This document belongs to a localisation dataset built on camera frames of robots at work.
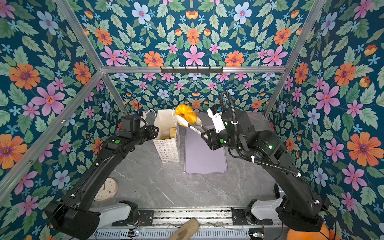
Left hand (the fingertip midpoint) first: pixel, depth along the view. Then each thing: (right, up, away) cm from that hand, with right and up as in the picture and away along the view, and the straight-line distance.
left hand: (158, 125), depth 74 cm
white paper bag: (+3, -12, +6) cm, 14 cm away
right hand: (+24, -3, -17) cm, 29 cm away
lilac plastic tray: (+20, -21, +21) cm, 35 cm away
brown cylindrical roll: (+15, -49, -6) cm, 51 cm away
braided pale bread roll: (+4, -4, +17) cm, 18 cm away
